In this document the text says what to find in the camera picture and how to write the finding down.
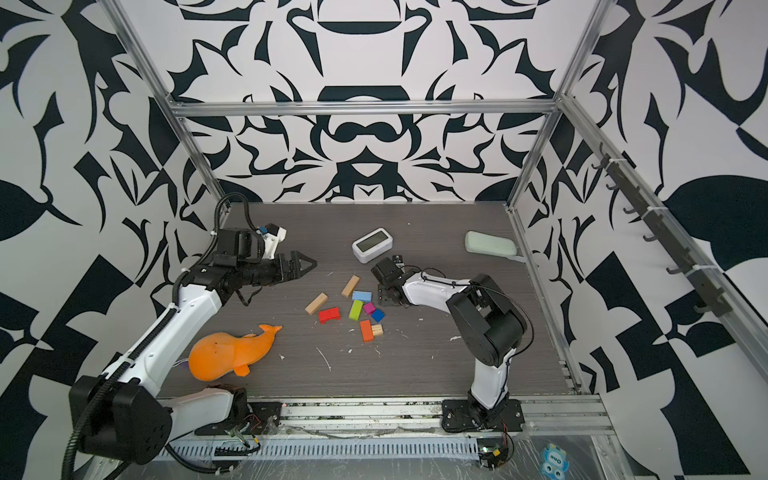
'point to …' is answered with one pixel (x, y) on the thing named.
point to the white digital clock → (372, 245)
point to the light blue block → (361, 296)
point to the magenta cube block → (369, 308)
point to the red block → (329, 314)
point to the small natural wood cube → (377, 329)
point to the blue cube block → (378, 315)
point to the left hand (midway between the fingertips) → (306, 261)
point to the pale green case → (488, 244)
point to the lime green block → (356, 309)
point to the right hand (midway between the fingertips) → (395, 293)
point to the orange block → (367, 331)
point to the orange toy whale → (216, 354)
